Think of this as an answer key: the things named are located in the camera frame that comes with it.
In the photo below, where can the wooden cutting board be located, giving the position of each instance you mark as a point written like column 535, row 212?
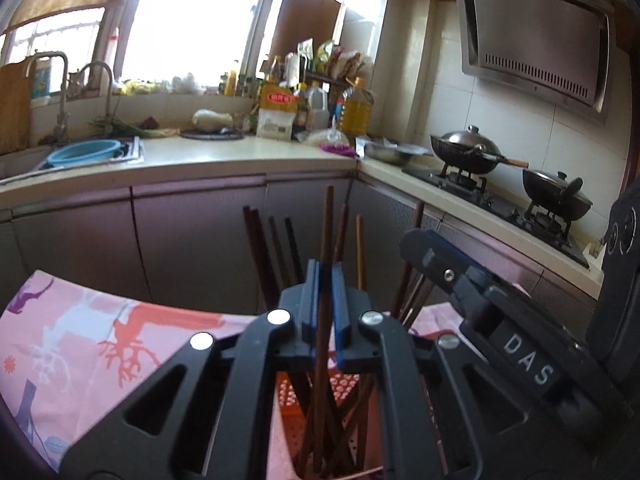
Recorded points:
column 15, row 105

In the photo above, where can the grey kitchen cabinets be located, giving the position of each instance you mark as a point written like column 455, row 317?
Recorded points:
column 200, row 235

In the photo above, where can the steel range hood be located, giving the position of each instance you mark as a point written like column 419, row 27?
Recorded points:
column 535, row 35

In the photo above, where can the white dish soap bottle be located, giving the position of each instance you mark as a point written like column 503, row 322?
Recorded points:
column 41, row 80

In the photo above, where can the white plastic jug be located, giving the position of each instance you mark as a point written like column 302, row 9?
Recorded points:
column 316, row 107

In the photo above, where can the white radish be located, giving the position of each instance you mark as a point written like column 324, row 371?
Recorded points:
column 212, row 119

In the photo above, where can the purple cloth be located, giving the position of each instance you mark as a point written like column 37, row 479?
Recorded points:
column 336, row 150

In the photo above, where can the black round trivet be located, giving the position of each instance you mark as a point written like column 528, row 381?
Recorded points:
column 212, row 135

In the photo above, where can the steel basin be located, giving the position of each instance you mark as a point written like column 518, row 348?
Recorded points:
column 395, row 152

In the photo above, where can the bundle of wooden chopsticks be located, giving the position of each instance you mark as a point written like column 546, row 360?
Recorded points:
column 253, row 240

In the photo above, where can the blue plastic basin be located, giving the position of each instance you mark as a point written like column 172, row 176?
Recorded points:
column 85, row 152

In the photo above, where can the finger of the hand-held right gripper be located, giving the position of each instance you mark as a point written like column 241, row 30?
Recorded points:
column 440, row 265

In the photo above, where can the green onions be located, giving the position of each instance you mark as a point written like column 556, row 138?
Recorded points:
column 130, row 129

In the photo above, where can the angular steel faucet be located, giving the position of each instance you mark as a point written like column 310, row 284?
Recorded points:
column 62, row 90

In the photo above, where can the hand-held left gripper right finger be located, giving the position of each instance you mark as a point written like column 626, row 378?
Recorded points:
column 339, row 310

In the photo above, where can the pink printed tablecloth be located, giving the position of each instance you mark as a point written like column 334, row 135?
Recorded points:
column 75, row 350

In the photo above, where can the white paper box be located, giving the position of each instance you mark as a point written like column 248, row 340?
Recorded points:
column 275, row 125

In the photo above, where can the black wok with lid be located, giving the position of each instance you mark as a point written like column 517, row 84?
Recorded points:
column 555, row 195

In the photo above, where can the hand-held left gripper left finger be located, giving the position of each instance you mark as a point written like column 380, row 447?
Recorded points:
column 312, row 305

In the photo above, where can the black gas stove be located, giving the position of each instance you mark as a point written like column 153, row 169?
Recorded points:
column 500, row 205

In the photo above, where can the brown wooden panel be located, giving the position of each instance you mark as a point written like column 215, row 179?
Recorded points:
column 305, row 25

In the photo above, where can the curved steel faucet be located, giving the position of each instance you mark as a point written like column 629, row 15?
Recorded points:
column 107, row 80

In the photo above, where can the large yellow oil bottle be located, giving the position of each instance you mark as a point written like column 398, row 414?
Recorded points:
column 357, row 110

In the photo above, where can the long reddish brown chopstick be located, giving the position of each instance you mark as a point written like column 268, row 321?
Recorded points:
column 327, row 220

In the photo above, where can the clear plastic bag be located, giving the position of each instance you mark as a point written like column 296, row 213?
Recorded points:
column 322, row 137

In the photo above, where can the row of food packets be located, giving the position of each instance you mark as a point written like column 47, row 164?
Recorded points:
column 335, row 57

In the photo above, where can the orange plastic utensil basket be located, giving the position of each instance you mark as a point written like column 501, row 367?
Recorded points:
column 290, row 400

